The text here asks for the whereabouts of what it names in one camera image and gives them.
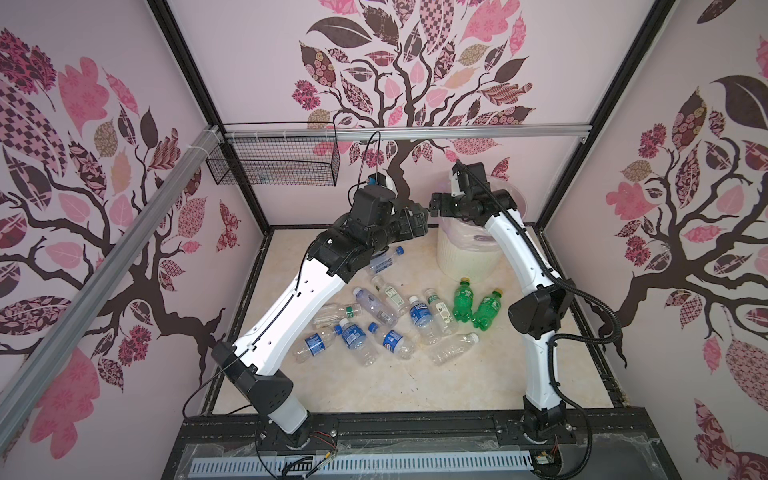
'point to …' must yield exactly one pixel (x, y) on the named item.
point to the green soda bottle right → (488, 309)
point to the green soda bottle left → (463, 301)
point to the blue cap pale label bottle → (383, 261)
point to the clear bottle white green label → (393, 299)
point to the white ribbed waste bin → (465, 265)
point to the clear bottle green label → (441, 313)
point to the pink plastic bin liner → (459, 234)
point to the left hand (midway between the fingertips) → (411, 220)
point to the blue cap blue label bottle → (394, 341)
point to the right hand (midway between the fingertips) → (444, 199)
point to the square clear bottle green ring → (329, 315)
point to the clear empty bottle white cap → (452, 347)
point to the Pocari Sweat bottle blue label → (421, 315)
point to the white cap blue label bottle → (356, 339)
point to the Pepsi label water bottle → (316, 343)
